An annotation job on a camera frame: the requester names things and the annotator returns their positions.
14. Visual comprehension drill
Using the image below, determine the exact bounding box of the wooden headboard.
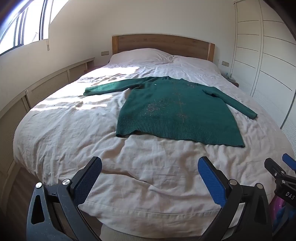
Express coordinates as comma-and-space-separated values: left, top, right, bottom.
112, 35, 215, 62

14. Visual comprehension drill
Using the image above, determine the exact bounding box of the white bed sheet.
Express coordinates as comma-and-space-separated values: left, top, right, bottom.
13, 54, 296, 234

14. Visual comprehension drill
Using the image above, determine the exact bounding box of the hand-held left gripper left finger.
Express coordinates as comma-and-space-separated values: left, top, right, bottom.
26, 156, 102, 241

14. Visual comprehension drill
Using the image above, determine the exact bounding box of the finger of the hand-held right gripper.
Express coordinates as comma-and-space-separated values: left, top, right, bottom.
264, 158, 296, 184
282, 153, 296, 173

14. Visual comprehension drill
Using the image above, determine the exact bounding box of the green knit sweater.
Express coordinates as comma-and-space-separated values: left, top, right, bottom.
83, 76, 258, 148

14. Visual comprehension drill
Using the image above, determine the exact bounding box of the white wardrobe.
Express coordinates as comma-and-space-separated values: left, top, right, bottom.
230, 0, 296, 139

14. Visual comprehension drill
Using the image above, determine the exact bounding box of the window with dark frame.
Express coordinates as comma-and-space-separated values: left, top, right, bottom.
0, 0, 67, 55

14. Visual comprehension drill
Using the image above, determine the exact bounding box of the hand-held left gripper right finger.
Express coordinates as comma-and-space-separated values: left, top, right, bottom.
197, 156, 273, 241

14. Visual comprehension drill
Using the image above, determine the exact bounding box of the wooden nightstand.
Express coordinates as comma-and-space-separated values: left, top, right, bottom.
223, 75, 239, 88

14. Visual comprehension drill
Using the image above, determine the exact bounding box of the white slatted radiator cabinet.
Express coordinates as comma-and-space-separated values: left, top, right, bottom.
0, 57, 95, 202

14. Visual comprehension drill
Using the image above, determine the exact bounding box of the white pillow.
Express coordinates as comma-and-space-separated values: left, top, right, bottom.
172, 56, 221, 75
109, 48, 174, 65

